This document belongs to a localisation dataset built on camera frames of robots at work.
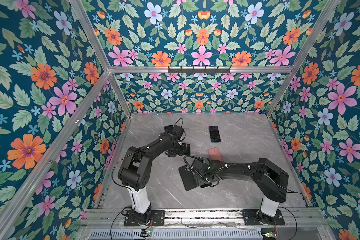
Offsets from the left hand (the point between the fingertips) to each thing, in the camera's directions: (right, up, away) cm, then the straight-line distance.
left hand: (187, 150), depth 91 cm
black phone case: (+1, -14, -8) cm, 16 cm away
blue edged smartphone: (+20, +9, +17) cm, 28 cm away
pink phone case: (+19, -4, +7) cm, 20 cm away
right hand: (+9, -17, -4) cm, 19 cm away
